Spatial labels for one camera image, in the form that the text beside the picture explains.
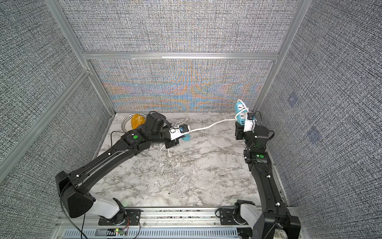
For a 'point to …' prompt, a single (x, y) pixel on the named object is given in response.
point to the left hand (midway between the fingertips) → (185, 131)
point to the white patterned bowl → (126, 123)
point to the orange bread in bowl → (137, 120)
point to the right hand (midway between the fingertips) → (244, 117)
